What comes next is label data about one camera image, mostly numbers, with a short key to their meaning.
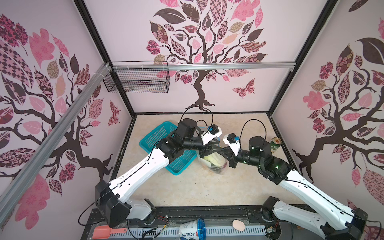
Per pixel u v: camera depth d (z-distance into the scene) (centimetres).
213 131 54
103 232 68
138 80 122
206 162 77
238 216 74
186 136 53
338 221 39
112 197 38
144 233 72
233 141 56
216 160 77
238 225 71
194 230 64
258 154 53
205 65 95
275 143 90
